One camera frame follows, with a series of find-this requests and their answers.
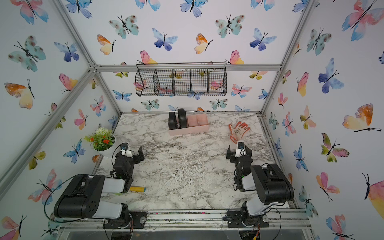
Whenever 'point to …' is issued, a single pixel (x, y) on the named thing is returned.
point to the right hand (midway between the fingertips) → (240, 145)
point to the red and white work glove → (238, 132)
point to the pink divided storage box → (195, 123)
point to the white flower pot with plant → (103, 140)
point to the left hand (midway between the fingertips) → (134, 147)
